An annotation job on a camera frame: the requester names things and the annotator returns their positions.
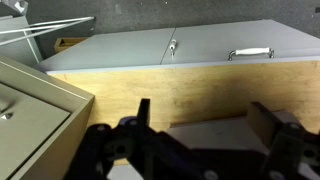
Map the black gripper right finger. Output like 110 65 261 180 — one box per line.
246 101 320 180

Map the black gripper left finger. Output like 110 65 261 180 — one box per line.
64 98 201 180

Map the beige metal cabinet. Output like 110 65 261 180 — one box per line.
0 54 96 180

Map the small metal drawer knob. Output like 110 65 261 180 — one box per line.
0 112 14 121

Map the wooden cabinet with grey doors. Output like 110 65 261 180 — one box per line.
37 18 320 134

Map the grey metal cabinet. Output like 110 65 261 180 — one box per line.
0 14 44 68

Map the grey flat box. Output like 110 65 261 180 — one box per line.
107 109 320 180

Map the small wooden box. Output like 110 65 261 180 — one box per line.
53 37 88 54

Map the white cabinet door handle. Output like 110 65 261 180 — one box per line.
168 39 177 58
227 46 275 62

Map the white metal rod frame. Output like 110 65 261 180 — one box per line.
0 16 96 63

